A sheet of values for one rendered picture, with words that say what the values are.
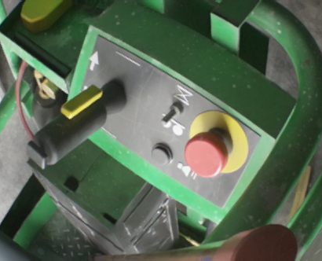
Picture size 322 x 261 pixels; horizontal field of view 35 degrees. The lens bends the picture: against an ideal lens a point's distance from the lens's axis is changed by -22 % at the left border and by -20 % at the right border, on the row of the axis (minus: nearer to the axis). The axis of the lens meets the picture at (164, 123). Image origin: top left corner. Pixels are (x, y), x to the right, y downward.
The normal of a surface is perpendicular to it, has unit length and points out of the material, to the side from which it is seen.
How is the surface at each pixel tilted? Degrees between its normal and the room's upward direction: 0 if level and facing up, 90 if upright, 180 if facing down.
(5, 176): 0
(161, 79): 58
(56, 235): 0
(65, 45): 0
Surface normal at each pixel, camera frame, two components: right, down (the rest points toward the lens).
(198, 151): -0.53, 0.41
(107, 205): -0.04, -0.40
